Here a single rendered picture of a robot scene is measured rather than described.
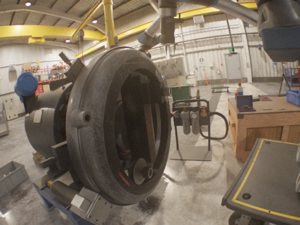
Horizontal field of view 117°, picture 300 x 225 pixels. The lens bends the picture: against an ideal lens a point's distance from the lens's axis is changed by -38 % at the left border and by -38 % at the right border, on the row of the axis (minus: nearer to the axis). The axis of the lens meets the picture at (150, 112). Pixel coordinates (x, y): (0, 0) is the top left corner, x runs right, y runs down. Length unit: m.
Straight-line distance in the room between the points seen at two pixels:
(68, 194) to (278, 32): 0.82
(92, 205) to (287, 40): 0.71
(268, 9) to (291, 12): 0.07
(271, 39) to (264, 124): 1.01
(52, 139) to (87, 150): 0.38
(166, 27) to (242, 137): 1.06
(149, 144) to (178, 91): 3.41
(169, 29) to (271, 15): 0.48
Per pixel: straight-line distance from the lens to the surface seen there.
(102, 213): 0.54
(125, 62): 0.55
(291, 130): 1.54
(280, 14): 0.46
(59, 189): 0.66
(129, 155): 0.77
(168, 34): 0.76
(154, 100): 0.64
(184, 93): 3.97
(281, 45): 0.43
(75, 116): 0.40
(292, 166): 0.94
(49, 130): 0.78
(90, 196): 0.51
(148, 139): 0.63
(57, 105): 0.76
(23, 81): 1.07
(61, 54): 0.53
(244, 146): 1.40
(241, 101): 1.46
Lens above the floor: 0.81
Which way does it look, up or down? 12 degrees down
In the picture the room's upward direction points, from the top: 9 degrees counter-clockwise
